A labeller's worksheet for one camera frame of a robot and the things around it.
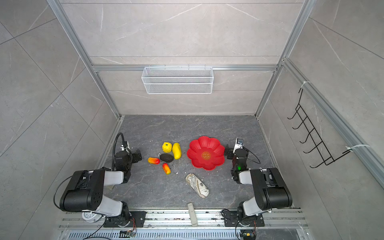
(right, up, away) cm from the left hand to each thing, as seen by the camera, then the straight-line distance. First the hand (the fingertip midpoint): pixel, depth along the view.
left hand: (130, 147), depth 93 cm
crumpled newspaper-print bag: (+43, -19, -12) cm, 48 cm away
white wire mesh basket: (+30, +46, +7) cm, 55 cm away
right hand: (+67, +2, 0) cm, 67 cm away
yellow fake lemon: (+23, 0, +2) cm, 23 cm away
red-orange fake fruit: (+16, -8, -1) cm, 18 cm away
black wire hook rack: (+97, +10, -25) cm, 101 cm away
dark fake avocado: (+23, -6, -1) cm, 24 cm away
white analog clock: (-9, -31, -22) cm, 39 cm away
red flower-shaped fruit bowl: (+49, -4, +5) cm, 49 cm away
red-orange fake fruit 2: (+24, -12, -5) cm, 28 cm away
